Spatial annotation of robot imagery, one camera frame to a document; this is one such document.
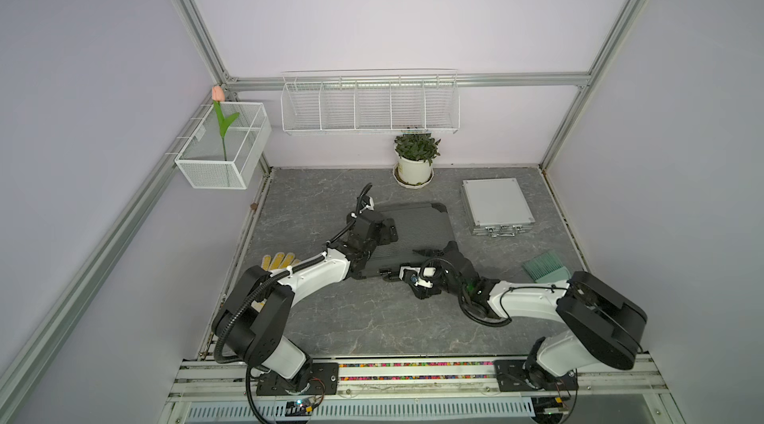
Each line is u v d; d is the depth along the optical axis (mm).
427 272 755
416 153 1021
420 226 946
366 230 670
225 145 830
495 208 1019
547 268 918
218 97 846
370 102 1000
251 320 440
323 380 732
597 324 435
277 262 944
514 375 738
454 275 646
